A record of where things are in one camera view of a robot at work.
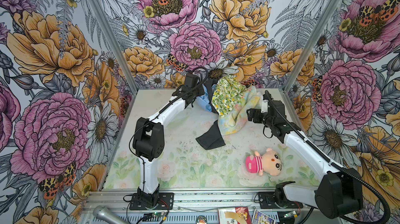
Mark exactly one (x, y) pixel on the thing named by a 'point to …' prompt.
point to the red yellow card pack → (237, 215)
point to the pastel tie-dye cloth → (234, 120)
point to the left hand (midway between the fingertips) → (200, 90)
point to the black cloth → (213, 138)
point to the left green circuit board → (157, 214)
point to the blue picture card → (260, 218)
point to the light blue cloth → (204, 100)
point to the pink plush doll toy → (270, 162)
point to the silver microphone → (108, 215)
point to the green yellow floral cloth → (228, 89)
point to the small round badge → (201, 219)
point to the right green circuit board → (292, 213)
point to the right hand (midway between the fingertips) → (254, 115)
